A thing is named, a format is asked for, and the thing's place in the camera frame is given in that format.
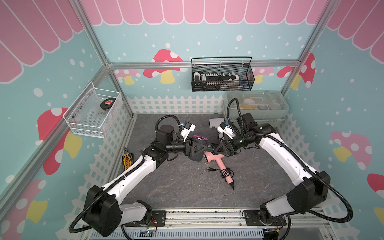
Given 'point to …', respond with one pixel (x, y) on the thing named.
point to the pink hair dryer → (210, 156)
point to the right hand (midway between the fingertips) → (220, 149)
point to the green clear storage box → (264, 105)
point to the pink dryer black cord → (227, 173)
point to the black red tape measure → (106, 103)
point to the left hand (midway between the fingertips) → (202, 148)
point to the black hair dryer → (198, 144)
